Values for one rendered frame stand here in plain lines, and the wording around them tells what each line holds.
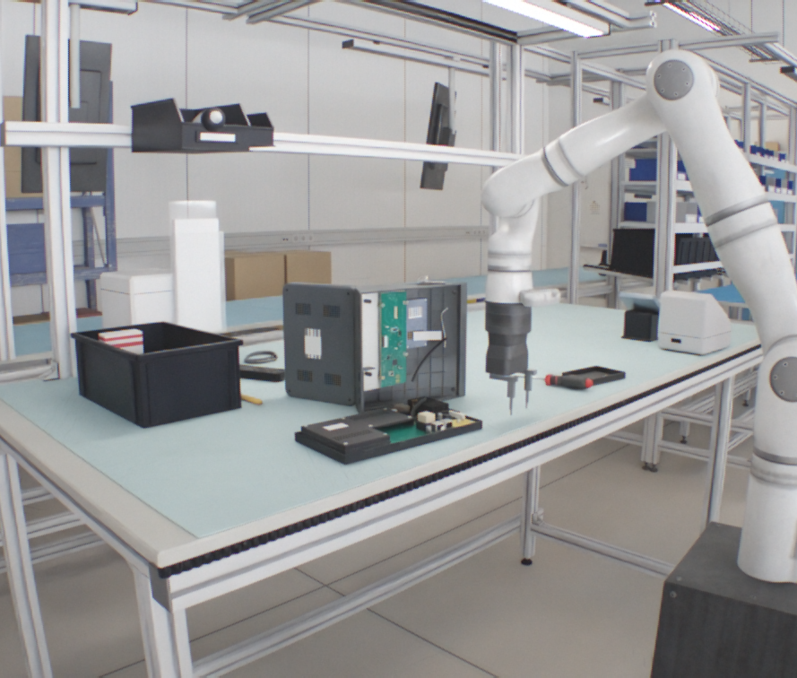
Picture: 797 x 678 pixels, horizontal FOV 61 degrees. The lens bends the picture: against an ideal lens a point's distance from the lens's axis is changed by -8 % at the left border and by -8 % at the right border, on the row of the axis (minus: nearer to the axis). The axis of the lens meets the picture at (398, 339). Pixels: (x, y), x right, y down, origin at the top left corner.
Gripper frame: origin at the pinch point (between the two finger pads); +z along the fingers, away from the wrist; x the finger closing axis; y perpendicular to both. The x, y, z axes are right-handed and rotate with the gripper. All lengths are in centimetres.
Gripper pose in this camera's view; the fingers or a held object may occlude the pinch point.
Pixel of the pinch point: (518, 411)
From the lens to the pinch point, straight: 120.6
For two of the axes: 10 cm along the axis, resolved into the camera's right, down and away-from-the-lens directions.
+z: 0.0, 9.8, 1.8
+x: -6.2, 1.4, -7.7
